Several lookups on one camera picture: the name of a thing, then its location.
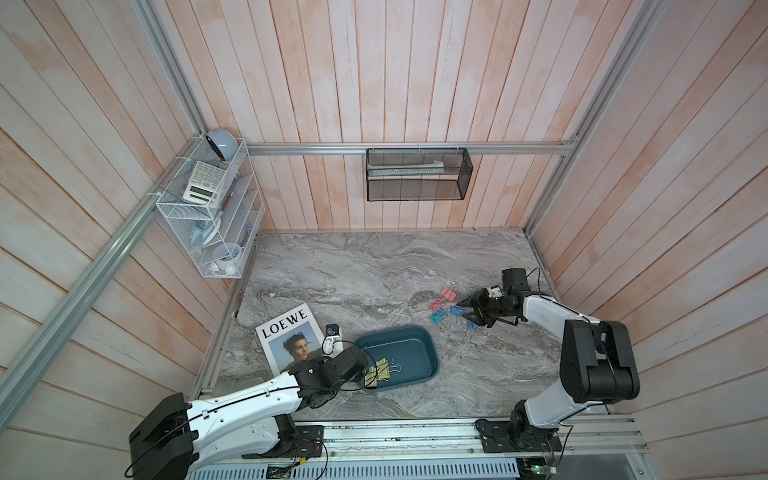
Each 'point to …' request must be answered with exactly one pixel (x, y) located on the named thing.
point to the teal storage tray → (414, 348)
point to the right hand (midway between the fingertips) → (459, 304)
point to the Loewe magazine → (294, 337)
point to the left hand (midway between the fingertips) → (346, 362)
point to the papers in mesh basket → (402, 169)
